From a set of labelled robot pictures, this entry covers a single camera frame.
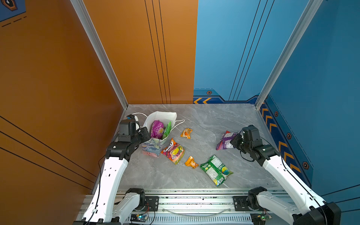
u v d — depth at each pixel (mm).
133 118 663
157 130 894
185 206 734
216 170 827
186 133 994
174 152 889
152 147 788
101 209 379
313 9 700
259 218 705
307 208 386
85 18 726
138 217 708
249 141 580
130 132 545
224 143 828
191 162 868
